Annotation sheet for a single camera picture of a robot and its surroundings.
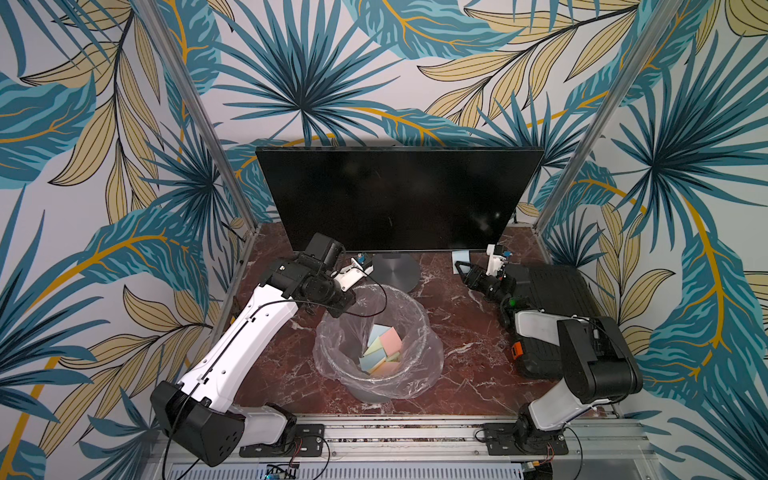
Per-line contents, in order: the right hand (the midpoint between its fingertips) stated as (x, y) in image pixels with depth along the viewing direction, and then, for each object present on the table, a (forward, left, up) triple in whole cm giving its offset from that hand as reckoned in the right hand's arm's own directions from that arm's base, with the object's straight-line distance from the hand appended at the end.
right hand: (460, 263), depth 90 cm
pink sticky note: (-22, +22, -5) cm, 31 cm away
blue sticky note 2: (-26, +28, -7) cm, 39 cm away
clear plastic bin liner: (-25, +34, +5) cm, 42 cm away
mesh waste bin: (-24, +24, -5) cm, 34 cm away
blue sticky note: (+2, 0, +1) cm, 2 cm away
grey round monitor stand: (+8, +18, -14) cm, 24 cm away
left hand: (-17, +33, +8) cm, 38 cm away
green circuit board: (-49, +51, -17) cm, 73 cm away
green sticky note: (-23, +26, -6) cm, 35 cm away
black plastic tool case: (-4, -30, -9) cm, 32 cm away
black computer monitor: (+21, +18, +8) cm, 28 cm away
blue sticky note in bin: (-20, +26, -3) cm, 33 cm away
